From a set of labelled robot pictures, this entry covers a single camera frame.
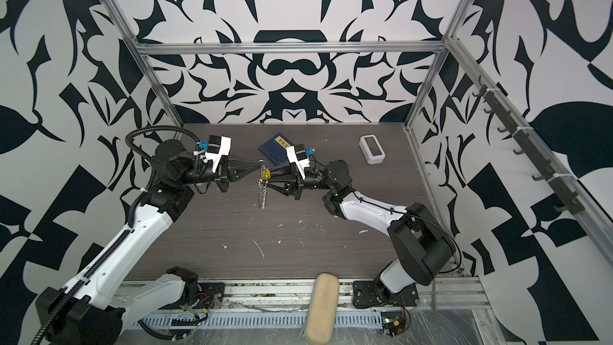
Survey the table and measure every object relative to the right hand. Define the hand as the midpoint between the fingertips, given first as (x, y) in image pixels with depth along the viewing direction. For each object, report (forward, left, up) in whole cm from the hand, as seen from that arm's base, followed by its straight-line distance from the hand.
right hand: (266, 183), depth 63 cm
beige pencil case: (-26, -14, -30) cm, 42 cm away
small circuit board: (-28, -35, -34) cm, 56 cm away
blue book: (+37, +5, -32) cm, 49 cm away
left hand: (+3, +1, +6) cm, 7 cm away
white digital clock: (+34, -39, -29) cm, 59 cm away
